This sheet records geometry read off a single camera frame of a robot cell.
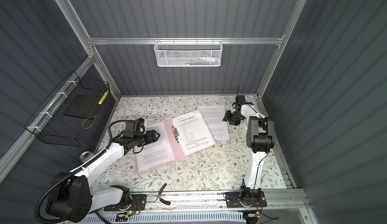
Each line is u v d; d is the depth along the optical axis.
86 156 0.75
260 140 0.56
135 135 0.68
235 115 0.88
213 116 1.08
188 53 1.24
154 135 0.79
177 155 0.89
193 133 0.98
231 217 0.71
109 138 0.61
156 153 0.89
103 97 0.82
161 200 0.74
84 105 0.76
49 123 0.64
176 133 0.97
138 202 0.72
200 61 0.93
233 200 0.73
